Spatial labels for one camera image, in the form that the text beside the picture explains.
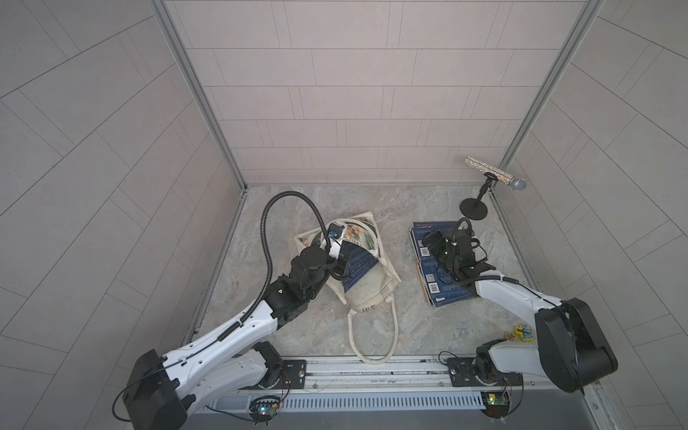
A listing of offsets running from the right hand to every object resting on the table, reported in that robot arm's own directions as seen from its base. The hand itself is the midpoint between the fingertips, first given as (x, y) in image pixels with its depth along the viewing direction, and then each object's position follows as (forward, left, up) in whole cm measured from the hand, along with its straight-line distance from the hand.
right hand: (426, 240), depth 90 cm
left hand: (-7, +25, +16) cm, 31 cm away
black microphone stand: (+18, -26, -7) cm, 32 cm away
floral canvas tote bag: (-9, +22, -6) cm, 24 cm away
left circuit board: (-43, +49, -4) cm, 65 cm away
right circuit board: (-45, -10, -10) cm, 47 cm away
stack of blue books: (-5, +23, -3) cm, 24 cm away
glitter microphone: (+10, -30, +14) cm, 35 cm away
